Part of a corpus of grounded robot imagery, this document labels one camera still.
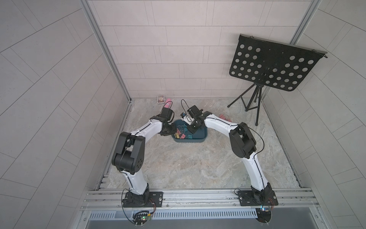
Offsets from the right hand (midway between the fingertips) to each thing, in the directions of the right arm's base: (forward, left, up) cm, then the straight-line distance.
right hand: (189, 127), depth 99 cm
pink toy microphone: (+23, +16, +2) cm, 28 cm away
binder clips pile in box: (-7, +8, +1) cm, 10 cm away
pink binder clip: (+7, -25, 0) cm, 26 cm away
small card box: (+26, +22, +4) cm, 34 cm away
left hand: (-3, +9, +3) cm, 10 cm away
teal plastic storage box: (-9, -7, +1) cm, 11 cm away
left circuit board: (-49, +27, -2) cm, 56 cm away
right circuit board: (-51, -33, -2) cm, 61 cm away
